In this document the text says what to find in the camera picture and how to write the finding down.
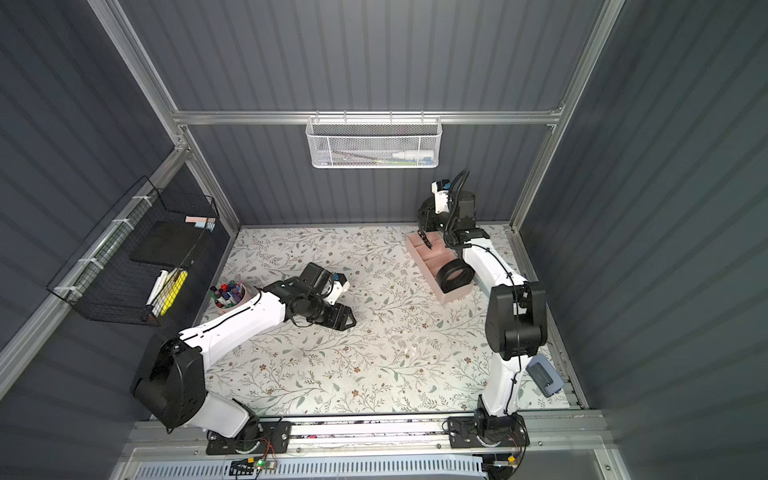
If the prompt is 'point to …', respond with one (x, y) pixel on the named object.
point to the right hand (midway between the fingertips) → (427, 208)
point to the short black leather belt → (424, 238)
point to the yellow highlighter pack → (170, 293)
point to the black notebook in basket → (169, 243)
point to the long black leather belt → (450, 267)
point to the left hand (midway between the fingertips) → (345, 320)
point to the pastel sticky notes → (201, 222)
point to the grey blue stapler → (544, 376)
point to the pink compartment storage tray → (429, 260)
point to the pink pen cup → (228, 297)
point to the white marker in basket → (157, 287)
